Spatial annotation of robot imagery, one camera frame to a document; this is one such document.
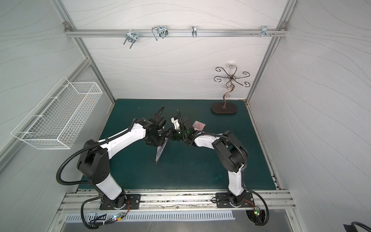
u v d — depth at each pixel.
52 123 0.66
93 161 0.45
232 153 0.50
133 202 0.73
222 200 0.73
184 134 0.73
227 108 1.14
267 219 0.69
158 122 0.70
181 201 0.75
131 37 0.76
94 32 0.80
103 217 0.72
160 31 0.77
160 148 0.84
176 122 0.86
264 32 0.77
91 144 0.47
